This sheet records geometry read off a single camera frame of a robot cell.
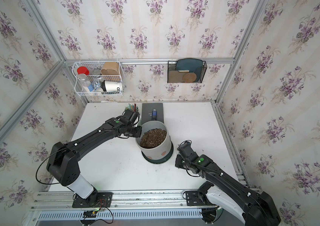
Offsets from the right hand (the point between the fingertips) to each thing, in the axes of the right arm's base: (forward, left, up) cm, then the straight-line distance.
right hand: (178, 161), depth 81 cm
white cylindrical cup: (+42, +44, +22) cm, 65 cm away
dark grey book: (+38, +22, +2) cm, 44 cm away
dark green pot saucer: (+1, +11, -2) cm, 11 cm away
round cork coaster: (+52, -9, +21) cm, 57 cm away
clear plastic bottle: (+42, +62, +25) cm, 79 cm away
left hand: (+14, +21, +7) cm, 26 cm away
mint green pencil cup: (+35, +31, +8) cm, 48 cm away
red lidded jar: (+50, +64, +29) cm, 86 cm away
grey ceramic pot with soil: (+9, +14, +6) cm, 18 cm away
